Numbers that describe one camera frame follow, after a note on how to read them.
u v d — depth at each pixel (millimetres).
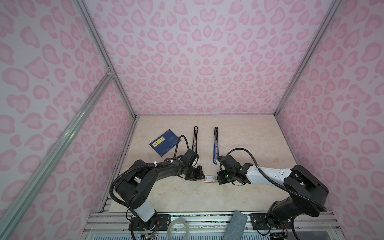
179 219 759
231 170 686
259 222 730
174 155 747
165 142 1036
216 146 1006
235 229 691
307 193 440
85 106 712
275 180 476
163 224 727
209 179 863
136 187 457
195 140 1034
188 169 710
